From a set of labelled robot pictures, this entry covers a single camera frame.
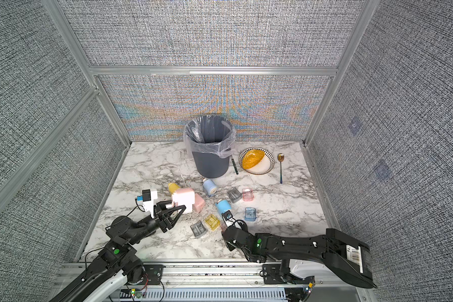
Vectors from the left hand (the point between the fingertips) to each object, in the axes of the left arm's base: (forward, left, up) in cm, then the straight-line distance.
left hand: (186, 205), depth 65 cm
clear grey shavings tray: (+18, -19, -26) cm, 37 cm away
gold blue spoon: (+39, -48, -24) cm, 66 cm away
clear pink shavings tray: (+17, -26, -26) cm, 40 cm away
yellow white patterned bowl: (+34, -32, -20) cm, 51 cm away
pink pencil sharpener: (+2, 0, +2) cm, 3 cm away
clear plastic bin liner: (+43, -8, -7) cm, 44 cm away
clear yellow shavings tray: (+3, -8, -26) cm, 27 cm away
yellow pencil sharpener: (+19, +11, -19) cm, 30 cm away
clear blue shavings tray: (+6, -26, -25) cm, 37 cm away
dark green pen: (+32, -21, -26) cm, 46 cm away
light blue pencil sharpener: (+17, -7, -18) cm, 25 cm away
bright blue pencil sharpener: (+8, -13, -19) cm, 24 cm away
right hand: (-1, -14, -21) cm, 26 cm away
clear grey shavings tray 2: (0, -1, -26) cm, 26 cm away
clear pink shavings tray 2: (+1, -13, -25) cm, 28 cm away
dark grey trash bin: (+34, -7, -23) cm, 41 cm away
